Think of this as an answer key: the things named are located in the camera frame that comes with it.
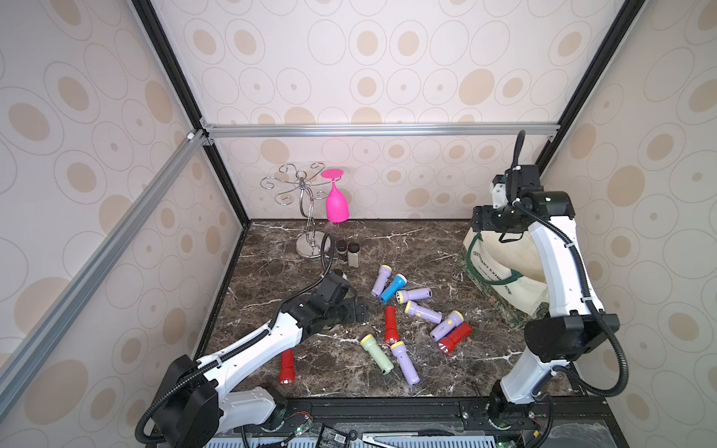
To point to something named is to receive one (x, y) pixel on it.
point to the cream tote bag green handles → (509, 271)
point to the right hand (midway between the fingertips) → (500, 221)
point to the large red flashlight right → (455, 338)
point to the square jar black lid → (353, 255)
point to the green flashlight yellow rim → (376, 355)
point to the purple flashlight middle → (424, 313)
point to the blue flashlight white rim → (398, 283)
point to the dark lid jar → (342, 245)
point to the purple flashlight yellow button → (455, 320)
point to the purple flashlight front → (400, 349)
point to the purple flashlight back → (385, 272)
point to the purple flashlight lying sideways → (414, 294)
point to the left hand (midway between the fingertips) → (365, 309)
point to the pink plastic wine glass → (337, 208)
